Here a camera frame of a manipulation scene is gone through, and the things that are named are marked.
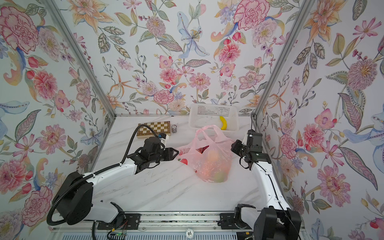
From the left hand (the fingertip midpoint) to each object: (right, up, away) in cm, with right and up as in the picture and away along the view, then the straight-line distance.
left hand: (179, 152), depth 83 cm
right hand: (+30, +6, +1) cm, 30 cm away
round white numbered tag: (+6, -33, -17) cm, 38 cm away
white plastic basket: (+14, +23, +27) cm, 38 cm away
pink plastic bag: (+16, -1, -3) cm, 17 cm away
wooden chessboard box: (-18, +15, +27) cm, 36 cm away
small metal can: (-6, +13, +25) cm, 29 cm away
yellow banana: (+32, +18, +31) cm, 48 cm away
